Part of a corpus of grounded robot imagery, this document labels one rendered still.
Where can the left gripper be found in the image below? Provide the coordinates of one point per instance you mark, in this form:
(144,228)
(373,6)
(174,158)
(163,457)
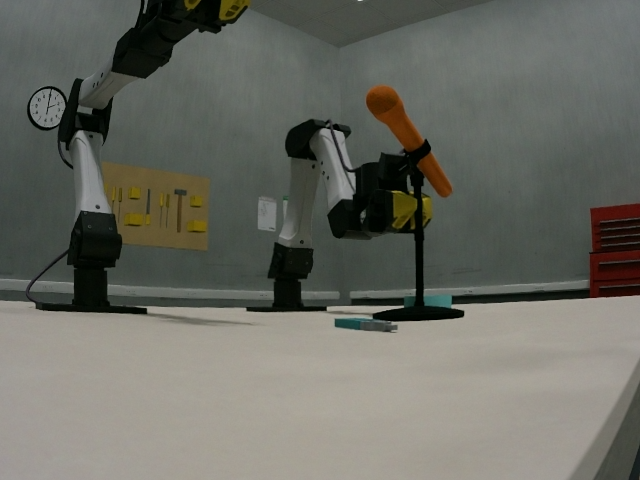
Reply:
(394,206)

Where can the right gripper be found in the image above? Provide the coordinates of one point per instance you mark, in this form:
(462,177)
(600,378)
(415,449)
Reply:
(202,15)

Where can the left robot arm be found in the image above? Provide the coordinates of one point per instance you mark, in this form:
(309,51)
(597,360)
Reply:
(292,255)

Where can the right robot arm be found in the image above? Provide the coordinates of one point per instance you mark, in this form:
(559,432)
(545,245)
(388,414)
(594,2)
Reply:
(95,236)

